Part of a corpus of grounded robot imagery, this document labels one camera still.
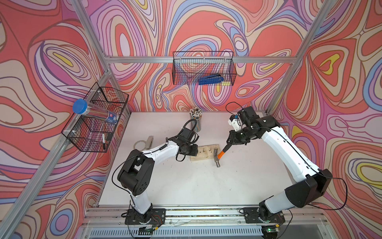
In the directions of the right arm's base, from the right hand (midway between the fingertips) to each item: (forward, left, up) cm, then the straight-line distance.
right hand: (230, 145), depth 76 cm
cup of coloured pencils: (+27, +17, -3) cm, 32 cm away
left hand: (+6, +17, -15) cm, 23 cm away
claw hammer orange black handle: (0, +5, -11) cm, 13 cm away
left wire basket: (+5, +71, +7) cm, 71 cm away
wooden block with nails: (+6, +12, -18) cm, 22 cm away
